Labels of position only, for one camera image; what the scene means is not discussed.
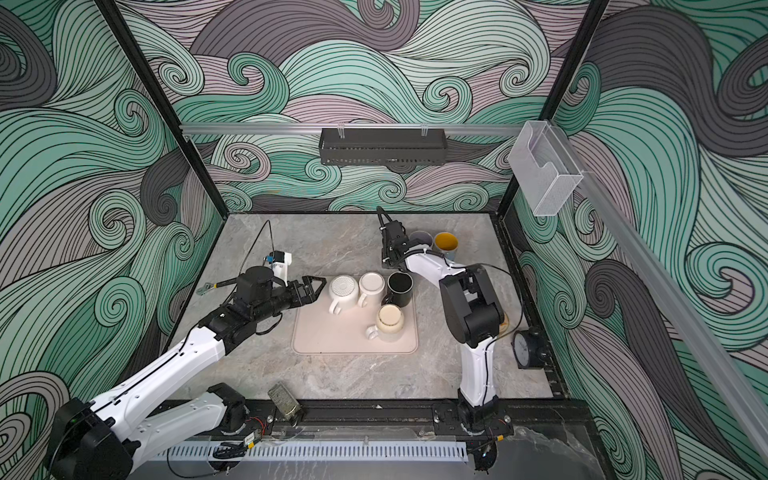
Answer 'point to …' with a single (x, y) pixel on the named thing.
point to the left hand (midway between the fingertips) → (317, 281)
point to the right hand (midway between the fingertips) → (394, 257)
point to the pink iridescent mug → (423, 236)
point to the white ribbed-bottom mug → (343, 291)
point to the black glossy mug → (399, 287)
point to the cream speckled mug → (390, 323)
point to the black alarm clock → (529, 349)
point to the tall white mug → (372, 286)
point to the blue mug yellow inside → (446, 243)
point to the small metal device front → (285, 402)
